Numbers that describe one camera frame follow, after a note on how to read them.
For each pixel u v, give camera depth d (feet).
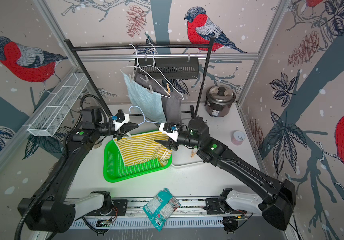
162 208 2.31
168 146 1.82
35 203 1.21
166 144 1.84
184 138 1.85
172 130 1.69
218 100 3.26
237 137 3.08
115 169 2.85
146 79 2.62
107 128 1.97
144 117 2.12
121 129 2.01
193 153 3.01
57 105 2.55
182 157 2.97
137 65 2.30
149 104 2.83
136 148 2.67
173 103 2.46
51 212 1.20
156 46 2.08
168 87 2.39
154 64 2.29
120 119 1.81
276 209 1.21
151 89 2.45
